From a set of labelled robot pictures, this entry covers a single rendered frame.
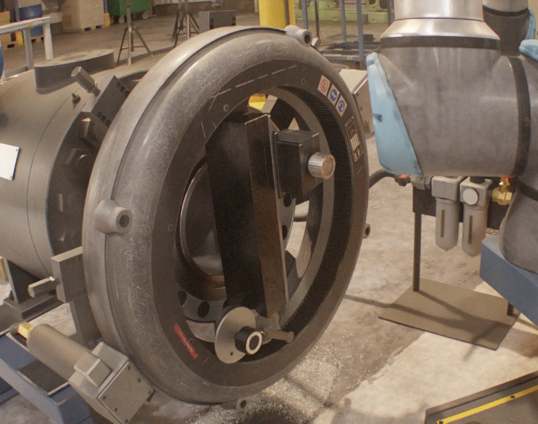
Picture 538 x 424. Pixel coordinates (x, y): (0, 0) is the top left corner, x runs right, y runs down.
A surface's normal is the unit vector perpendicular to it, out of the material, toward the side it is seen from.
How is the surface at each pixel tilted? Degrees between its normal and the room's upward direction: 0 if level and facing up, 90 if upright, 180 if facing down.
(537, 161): 121
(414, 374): 0
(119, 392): 90
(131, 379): 90
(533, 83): 46
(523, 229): 70
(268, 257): 90
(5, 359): 0
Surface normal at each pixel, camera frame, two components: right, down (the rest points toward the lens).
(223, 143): -0.61, 0.37
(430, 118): -0.15, 0.26
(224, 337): 0.79, 0.18
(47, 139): -0.50, -0.38
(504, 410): -0.07, -0.93
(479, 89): 0.03, -0.07
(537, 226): -0.78, -0.07
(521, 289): -0.96, 0.16
